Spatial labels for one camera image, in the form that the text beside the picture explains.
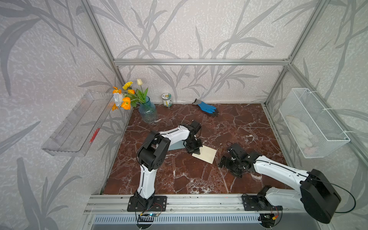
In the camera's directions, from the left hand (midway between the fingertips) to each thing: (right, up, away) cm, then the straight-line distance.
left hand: (202, 152), depth 90 cm
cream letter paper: (+3, -2, +1) cm, 4 cm away
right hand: (+11, -8, -6) cm, 15 cm away
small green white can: (-27, +38, +25) cm, 53 cm away
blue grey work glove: (+5, +30, +26) cm, 40 cm away
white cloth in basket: (+54, +13, -13) cm, 57 cm away
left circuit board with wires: (-26, -26, -19) cm, 42 cm away
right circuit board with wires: (+32, -30, -19) cm, 48 cm away
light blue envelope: (-13, +10, -28) cm, 33 cm away
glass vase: (-38, +27, +11) cm, 48 cm away
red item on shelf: (-51, +14, -26) cm, 59 cm away
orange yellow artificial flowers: (-45, +33, -10) cm, 57 cm away
